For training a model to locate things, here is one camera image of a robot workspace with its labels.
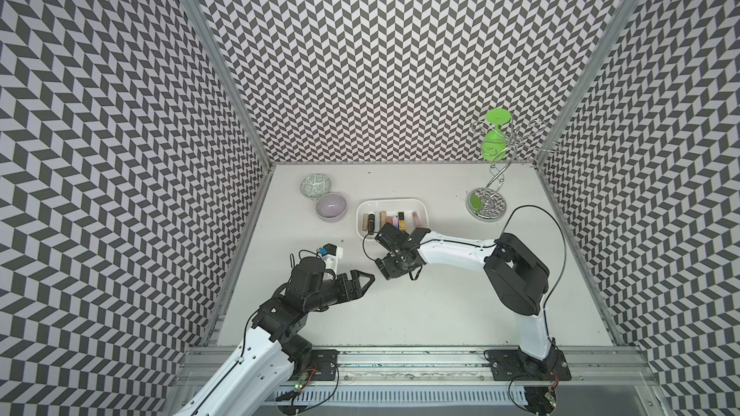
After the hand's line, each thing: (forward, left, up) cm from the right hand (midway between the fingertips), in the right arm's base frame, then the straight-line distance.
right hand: (398, 270), depth 90 cm
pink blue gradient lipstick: (+17, +1, +2) cm, 17 cm away
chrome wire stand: (+24, -36, +32) cm, 54 cm away
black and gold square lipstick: (+17, -1, +2) cm, 17 cm away
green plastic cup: (+32, -31, +25) cm, 51 cm away
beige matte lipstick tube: (+18, +5, +2) cm, 18 cm away
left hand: (-9, +10, +12) cm, 18 cm away
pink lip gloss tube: (+19, -7, +1) cm, 21 cm away
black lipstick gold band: (+16, +9, +2) cm, 19 cm away
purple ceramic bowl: (+21, +23, +5) cm, 32 cm away
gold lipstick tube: (+17, +11, +3) cm, 20 cm away
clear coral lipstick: (+18, +3, +3) cm, 18 cm away
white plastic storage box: (+21, +1, +5) cm, 22 cm away
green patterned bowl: (+32, +32, +4) cm, 45 cm away
